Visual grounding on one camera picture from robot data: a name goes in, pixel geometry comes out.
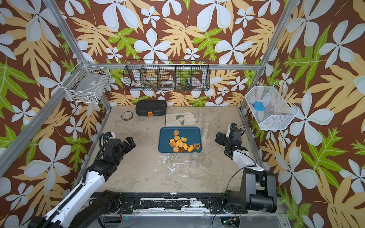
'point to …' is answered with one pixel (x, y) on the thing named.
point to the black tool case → (151, 108)
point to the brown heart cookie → (196, 146)
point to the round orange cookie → (177, 137)
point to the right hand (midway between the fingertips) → (222, 135)
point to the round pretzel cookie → (176, 132)
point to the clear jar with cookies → (206, 130)
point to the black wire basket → (167, 75)
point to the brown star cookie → (181, 149)
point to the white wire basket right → (272, 109)
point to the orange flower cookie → (176, 149)
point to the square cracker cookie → (184, 139)
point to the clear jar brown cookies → (200, 114)
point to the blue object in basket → (259, 106)
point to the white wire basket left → (89, 84)
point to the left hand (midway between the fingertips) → (127, 139)
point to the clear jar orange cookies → (194, 158)
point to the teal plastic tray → (193, 134)
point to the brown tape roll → (127, 115)
